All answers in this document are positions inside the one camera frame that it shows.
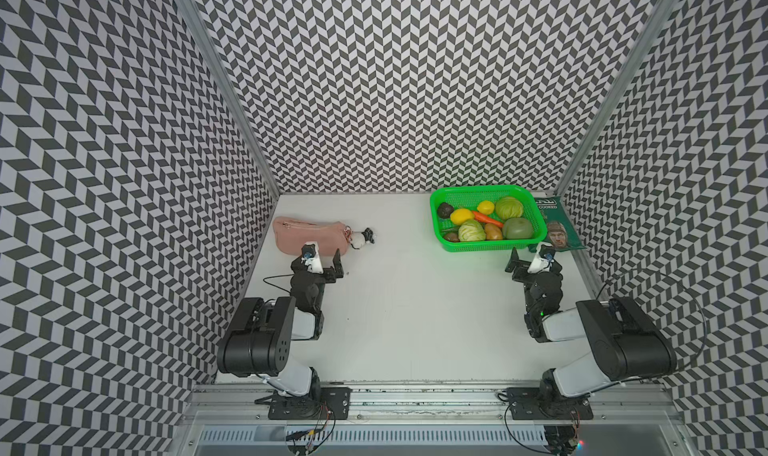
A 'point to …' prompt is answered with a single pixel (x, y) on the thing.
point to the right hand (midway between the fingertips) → (529, 254)
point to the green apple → (517, 229)
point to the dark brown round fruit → (445, 210)
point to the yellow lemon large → (459, 216)
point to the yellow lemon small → (486, 207)
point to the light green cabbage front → (471, 231)
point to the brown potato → (493, 231)
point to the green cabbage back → (509, 208)
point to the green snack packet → (560, 230)
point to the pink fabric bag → (290, 234)
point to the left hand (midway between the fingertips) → (323, 251)
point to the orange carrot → (486, 219)
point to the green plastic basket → (468, 197)
